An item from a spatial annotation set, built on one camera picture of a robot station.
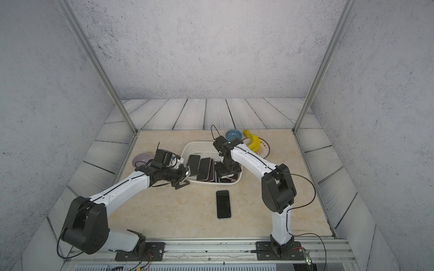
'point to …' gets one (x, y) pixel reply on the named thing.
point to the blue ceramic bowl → (232, 134)
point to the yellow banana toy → (255, 141)
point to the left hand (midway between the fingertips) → (197, 177)
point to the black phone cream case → (193, 164)
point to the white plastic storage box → (205, 149)
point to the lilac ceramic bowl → (140, 159)
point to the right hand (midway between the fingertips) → (226, 174)
